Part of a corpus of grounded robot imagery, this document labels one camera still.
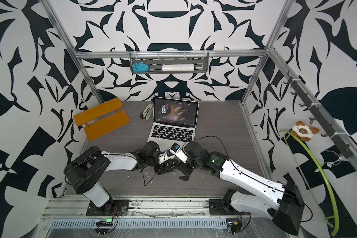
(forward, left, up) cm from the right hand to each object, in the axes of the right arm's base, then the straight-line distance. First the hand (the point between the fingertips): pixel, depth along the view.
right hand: (176, 159), depth 75 cm
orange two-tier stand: (+36, +54, -12) cm, 65 cm away
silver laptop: (+33, +2, -11) cm, 34 cm away
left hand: (+5, +5, -14) cm, 16 cm away
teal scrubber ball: (+50, +22, +20) cm, 58 cm away
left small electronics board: (-25, +35, -17) cm, 46 cm away
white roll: (+48, -1, +21) cm, 52 cm away
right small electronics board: (-27, -27, -17) cm, 42 cm away
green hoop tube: (-25, -54, +6) cm, 60 cm away
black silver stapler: (+41, +22, -12) cm, 49 cm away
